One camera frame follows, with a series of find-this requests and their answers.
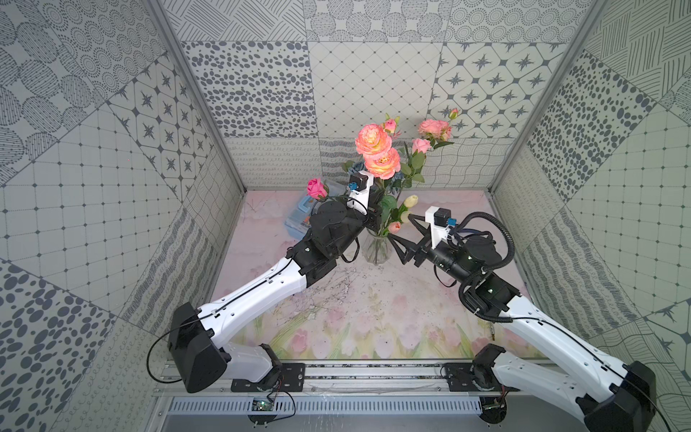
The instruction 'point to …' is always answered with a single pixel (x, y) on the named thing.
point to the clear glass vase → (376, 249)
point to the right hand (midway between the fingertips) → (399, 227)
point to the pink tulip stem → (394, 227)
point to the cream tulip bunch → (401, 212)
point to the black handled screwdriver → (492, 333)
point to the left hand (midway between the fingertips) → (393, 193)
